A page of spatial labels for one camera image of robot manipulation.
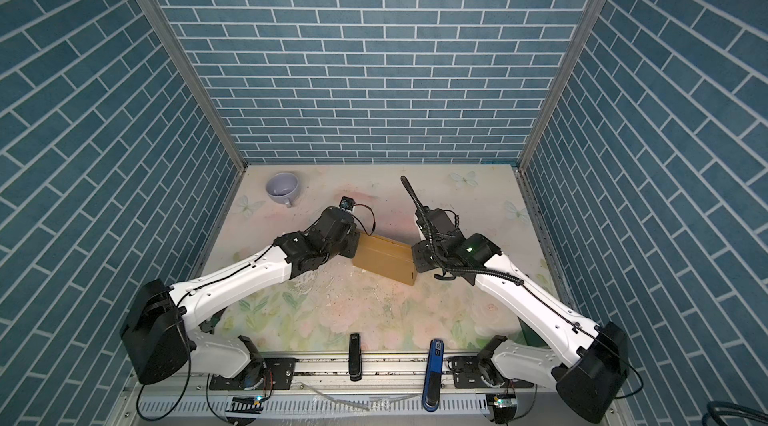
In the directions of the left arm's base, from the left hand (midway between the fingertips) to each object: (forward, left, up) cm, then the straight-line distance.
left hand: (355, 234), depth 83 cm
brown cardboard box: (-7, -9, 0) cm, 12 cm away
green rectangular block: (-25, -46, -12) cm, 54 cm away
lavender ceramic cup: (+27, +30, -11) cm, 42 cm away
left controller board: (-37, +24, -18) cm, 48 cm away
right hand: (-7, -16, +3) cm, 18 cm away
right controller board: (-39, -38, -18) cm, 57 cm away
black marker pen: (-28, -1, -13) cm, 31 cm away
